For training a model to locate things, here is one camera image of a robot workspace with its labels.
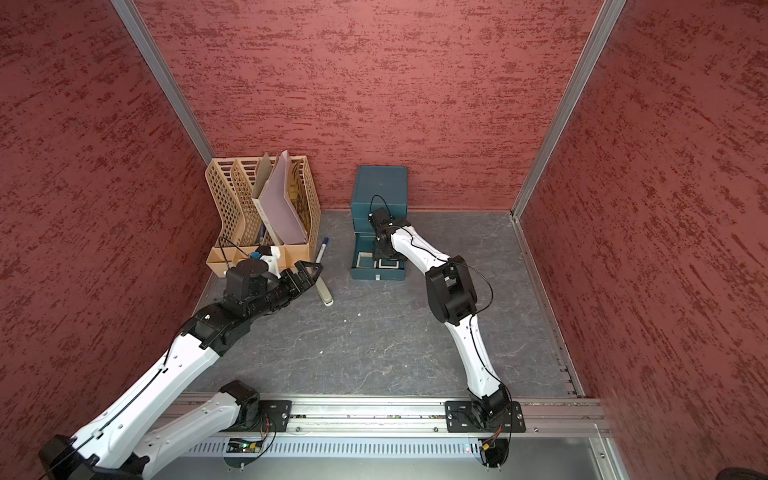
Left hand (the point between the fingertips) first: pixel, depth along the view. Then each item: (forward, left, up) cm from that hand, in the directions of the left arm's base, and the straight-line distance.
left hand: (313, 280), depth 74 cm
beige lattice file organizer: (+30, +34, -15) cm, 48 cm away
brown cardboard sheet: (+36, +22, +5) cm, 42 cm away
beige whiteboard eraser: (+6, +1, -18) cm, 19 cm away
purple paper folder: (+29, +18, -3) cm, 35 cm away
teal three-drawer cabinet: (+46, -13, -9) cm, 49 cm away
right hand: (+21, -19, -19) cm, 34 cm away
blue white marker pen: (+26, +6, -22) cm, 35 cm away
